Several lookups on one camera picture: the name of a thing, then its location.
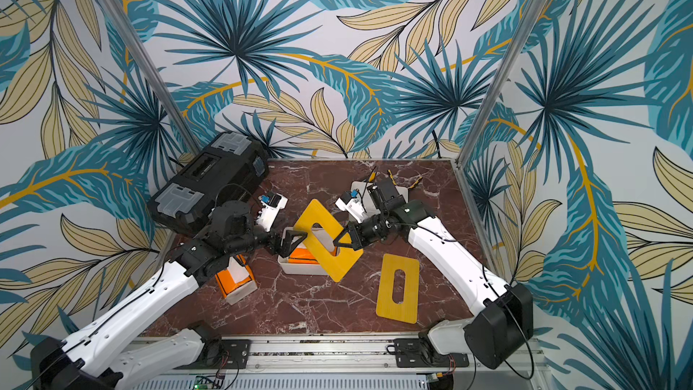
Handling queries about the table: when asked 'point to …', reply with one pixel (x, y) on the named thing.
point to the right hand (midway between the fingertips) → (337, 242)
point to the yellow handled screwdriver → (372, 177)
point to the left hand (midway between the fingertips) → (293, 231)
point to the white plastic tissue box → (309, 269)
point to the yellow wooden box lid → (344, 257)
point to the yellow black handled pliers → (416, 182)
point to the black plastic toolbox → (230, 169)
